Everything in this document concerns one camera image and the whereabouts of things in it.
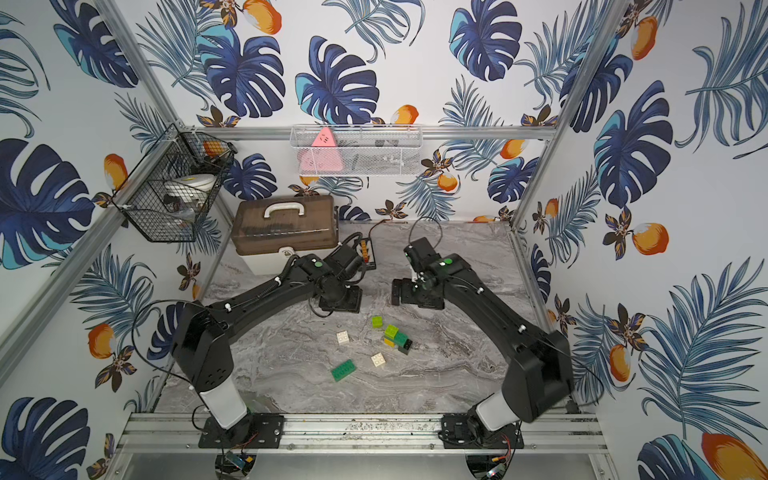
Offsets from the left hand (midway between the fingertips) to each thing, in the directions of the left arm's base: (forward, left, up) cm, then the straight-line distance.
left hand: (354, 302), depth 83 cm
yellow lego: (-6, -10, -11) cm, 16 cm away
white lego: (-5, +4, -12) cm, 14 cm away
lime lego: (0, -6, -12) cm, 13 cm away
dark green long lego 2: (-15, +2, -12) cm, 19 cm away
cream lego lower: (-11, -8, -12) cm, 18 cm away
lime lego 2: (-5, -11, -5) cm, 13 cm away
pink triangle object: (+36, +13, +22) cm, 45 cm away
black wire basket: (+21, +56, +16) cm, 62 cm away
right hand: (+1, -16, +2) cm, 16 cm away
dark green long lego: (-6, -14, -8) cm, 17 cm away
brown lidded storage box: (+18, +28, +7) cm, 35 cm away
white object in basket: (+19, +45, +22) cm, 53 cm away
